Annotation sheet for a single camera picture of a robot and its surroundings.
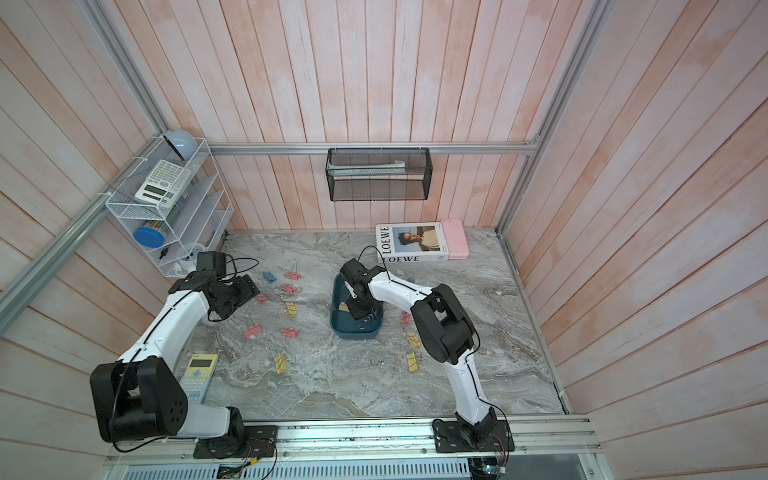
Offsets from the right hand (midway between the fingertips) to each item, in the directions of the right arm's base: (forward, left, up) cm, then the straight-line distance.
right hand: (360, 309), depth 97 cm
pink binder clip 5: (-3, -15, 0) cm, 15 cm away
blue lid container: (+2, +54, +32) cm, 62 cm away
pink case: (+31, -35, +1) cm, 47 cm away
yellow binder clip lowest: (-18, -16, 0) cm, 24 cm away
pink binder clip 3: (-9, +34, 0) cm, 35 cm away
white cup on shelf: (+7, +53, +18) cm, 56 cm away
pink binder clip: (+12, +25, +1) cm, 28 cm away
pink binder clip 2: (+6, +24, +1) cm, 25 cm away
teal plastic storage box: (-4, +6, -3) cm, 8 cm away
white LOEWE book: (+27, -18, +3) cm, 33 cm away
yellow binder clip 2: (-20, +21, +2) cm, 29 cm away
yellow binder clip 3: (-10, -16, 0) cm, 19 cm away
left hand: (-4, +32, +12) cm, 34 cm away
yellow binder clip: (-1, +23, +1) cm, 23 cm away
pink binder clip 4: (-10, +21, +2) cm, 23 cm away
